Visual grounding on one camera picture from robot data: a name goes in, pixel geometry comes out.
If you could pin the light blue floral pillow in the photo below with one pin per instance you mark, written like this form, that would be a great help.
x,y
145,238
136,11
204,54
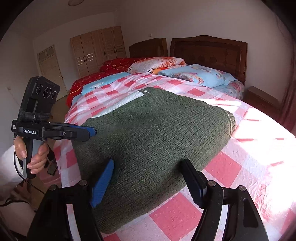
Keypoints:
x,y
199,74

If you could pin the light wooden wardrobe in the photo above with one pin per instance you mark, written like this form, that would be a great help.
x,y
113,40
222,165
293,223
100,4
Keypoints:
x,y
92,49

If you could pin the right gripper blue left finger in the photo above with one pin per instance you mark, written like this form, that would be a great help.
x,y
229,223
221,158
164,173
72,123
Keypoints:
x,y
51,219

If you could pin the white jacket sleeve forearm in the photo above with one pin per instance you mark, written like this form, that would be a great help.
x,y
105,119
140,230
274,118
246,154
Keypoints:
x,y
9,177

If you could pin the orange floral pillow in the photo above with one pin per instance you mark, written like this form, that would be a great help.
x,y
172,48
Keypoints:
x,y
154,65

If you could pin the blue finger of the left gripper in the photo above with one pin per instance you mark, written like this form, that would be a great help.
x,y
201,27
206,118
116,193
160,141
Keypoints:
x,y
91,130

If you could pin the pink floral curtain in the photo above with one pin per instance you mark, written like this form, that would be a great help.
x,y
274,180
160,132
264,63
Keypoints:
x,y
286,116

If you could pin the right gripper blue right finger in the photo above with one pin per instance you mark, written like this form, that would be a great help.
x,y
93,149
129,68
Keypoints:
x,y
243,221

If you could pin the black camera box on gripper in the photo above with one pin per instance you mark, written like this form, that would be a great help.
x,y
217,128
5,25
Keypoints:
x,y
38,100

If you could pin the green and white knit sweater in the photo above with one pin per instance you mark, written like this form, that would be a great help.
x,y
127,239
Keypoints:
x,y
146,138

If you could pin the wooden nightstand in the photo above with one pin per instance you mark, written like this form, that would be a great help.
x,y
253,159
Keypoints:
x,y
261,100

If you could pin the pink checkered bed sheet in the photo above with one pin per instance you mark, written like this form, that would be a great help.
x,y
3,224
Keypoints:
x,y
260,156

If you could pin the dark wooden headboard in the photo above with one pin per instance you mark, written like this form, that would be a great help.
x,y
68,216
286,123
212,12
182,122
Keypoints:
x,y
222,54
156,47

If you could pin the red bed cover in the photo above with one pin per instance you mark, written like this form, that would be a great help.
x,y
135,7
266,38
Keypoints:
x,y
109,67

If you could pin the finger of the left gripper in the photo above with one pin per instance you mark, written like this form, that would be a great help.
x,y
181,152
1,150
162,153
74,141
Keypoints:
x,y
80,135

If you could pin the white panel door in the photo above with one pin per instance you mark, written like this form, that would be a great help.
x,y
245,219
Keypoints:
x,y
50,69

